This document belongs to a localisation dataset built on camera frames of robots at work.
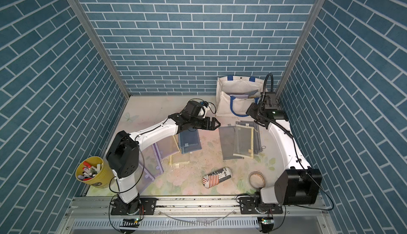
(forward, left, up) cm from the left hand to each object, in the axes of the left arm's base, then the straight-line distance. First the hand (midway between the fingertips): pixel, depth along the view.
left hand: (218, 125), depth 85 cm
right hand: (+5, -18, +7) cm, 20 cm away
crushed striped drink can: (-23, +1, -13) cm, 26 cm away
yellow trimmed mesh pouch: (-1, -16, -14) cm, 22 cm away
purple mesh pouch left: (-5, +29, -16) cm, 34 cm away
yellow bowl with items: (-22, +60, -8) cm, 64 cm away
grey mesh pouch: (+3, -6, -15) cm, 17 cm away
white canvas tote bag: (+18, -10, +7) cm, 21 cm away
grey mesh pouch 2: (0, -25, -15) cm, 29 cm away
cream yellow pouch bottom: (-12, +23, -16) cm, 30 cm away
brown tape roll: (-24, -20, -16) cm, 35 cm away
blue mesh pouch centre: (0, +17, -16) cm, 23 cm away
